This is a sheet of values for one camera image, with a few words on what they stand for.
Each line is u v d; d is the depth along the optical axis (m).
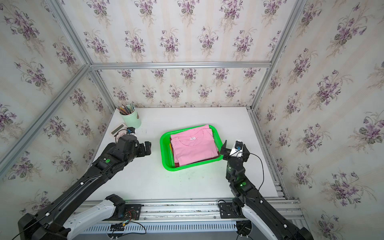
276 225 0.45
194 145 0.92
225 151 0.71
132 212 0.73
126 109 1.01
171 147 0.94
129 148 0.57
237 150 0.63
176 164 0.88
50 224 0.38
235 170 0.57
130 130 0.67
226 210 0.73
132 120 1.03
